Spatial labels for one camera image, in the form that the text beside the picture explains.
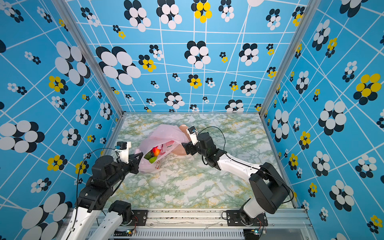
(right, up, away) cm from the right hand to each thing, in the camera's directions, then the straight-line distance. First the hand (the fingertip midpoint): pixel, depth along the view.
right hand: (189, 139), depth 86 cm
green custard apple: (-20, -11, -4) cm, 23 cm away
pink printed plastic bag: (-12, +1, +3) cm, 12 cm away
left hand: (-22, -5, -15) cm, 27 cm away
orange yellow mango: (-20, -7, +3) cm, 22 cm away
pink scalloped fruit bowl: (-7, -8, +12) cm, 16 cm away
